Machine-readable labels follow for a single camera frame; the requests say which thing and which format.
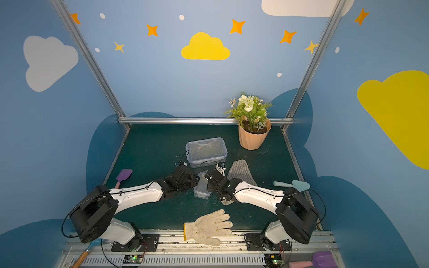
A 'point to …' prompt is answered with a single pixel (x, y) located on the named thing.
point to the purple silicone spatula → (123, 175)
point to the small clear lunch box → (200, 189)
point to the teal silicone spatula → (300, 185)
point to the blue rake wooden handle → (79, 262)
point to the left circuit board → (133, 259)
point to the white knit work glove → (204, 229)
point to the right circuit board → (273, 261)
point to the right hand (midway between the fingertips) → (212, 181)
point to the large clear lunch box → (206, 152)
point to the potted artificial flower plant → (253, 124)
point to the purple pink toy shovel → (320, 259)
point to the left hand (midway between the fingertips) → (202, 182)
